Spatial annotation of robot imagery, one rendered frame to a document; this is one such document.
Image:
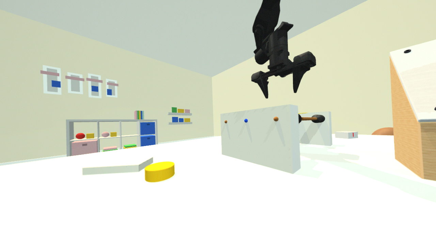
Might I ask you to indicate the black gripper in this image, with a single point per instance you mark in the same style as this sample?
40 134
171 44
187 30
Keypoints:
279 62

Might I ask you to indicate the yellow short cylinder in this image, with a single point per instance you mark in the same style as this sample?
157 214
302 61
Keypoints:
159 171

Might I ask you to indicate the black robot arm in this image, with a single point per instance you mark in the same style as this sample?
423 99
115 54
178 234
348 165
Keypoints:
265 36

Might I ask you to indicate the white rectangular block with red arrow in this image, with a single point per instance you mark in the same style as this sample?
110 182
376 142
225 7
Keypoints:
346 134

